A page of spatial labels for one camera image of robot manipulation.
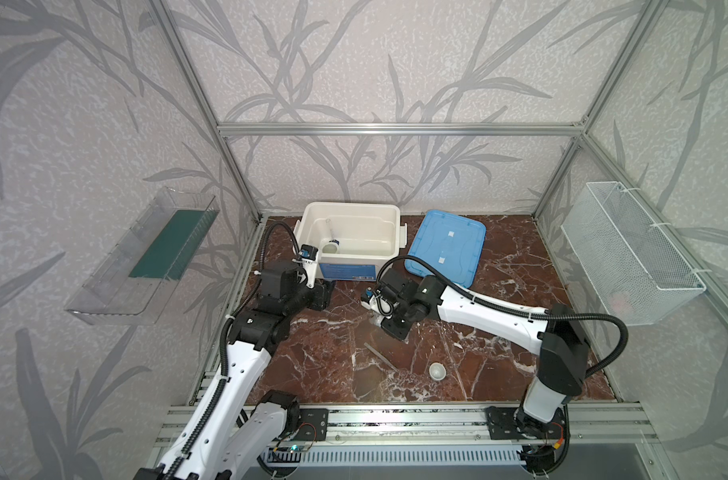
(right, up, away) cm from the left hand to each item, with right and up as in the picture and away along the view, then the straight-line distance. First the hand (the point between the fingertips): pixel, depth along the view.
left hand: (329, 270), depth 75 cm
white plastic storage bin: (+3, +7, +36) cm, 36 cm away
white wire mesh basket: (+67, +1, -12) cm, 68 cm away
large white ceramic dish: (-6, +5, +33) cm, 34 cm away
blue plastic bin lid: (+39, +7, +37) cm, 54 cm away
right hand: (+15, -13, +6) cm, 21 cm away
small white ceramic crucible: (+29, -29, +7) cm, 41 cm away
